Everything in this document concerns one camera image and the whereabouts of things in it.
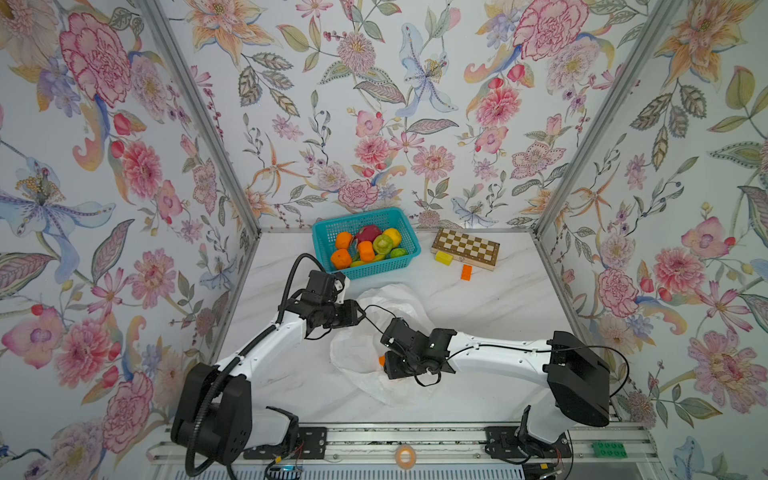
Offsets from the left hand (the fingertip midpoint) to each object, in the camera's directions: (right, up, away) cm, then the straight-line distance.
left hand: (364, 316), depth 84 cm
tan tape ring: (+10, -34, -11) cm, 37 cm away
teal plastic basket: (-17, +26, +29) cm, 42 cm away
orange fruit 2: (-10, +16, +22) cm, 29 cm away
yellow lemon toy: (+10, +25, +28) cm, 38 cm away
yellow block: (+28, +17, +28) cm, 43 cm away
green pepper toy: (+5, +21, +20) cm, 30 cm away
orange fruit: (-10, +23, +26) cm, 36 cm away
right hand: (+6, -14, -2) cm, 15 cm away
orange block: (+35, +11, +25) cm, 45 cm away
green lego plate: (+59, -30, -12) cm, 68 cm away
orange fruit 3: (-1, +19, +20) cm, 27 cm away
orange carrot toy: (+5, -12, -3) cm, 13 cm away
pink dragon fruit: (0, +26, +26) cm, 37 cm away
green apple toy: (+10, +18, +22) cm, 31 cm away
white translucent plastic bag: (-3, -10, +2) cm, 11 cm away
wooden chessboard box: (+37, +20, +29) cm, 51 cm away
